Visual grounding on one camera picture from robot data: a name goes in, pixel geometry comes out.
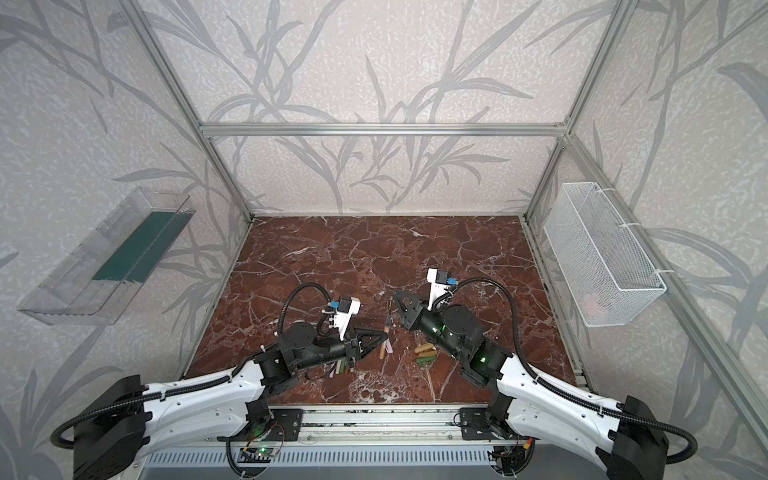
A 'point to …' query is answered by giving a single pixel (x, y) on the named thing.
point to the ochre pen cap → (427, 354)
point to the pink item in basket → (593, 307)
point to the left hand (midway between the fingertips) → (388, 333)
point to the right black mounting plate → (475, 424)
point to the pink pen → (331, 374)
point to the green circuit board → (265, 451)
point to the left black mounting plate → (287, 425)
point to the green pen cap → (425, 360)
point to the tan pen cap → (423, 347)
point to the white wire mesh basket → (609, 276)
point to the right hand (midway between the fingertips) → (393, 285)
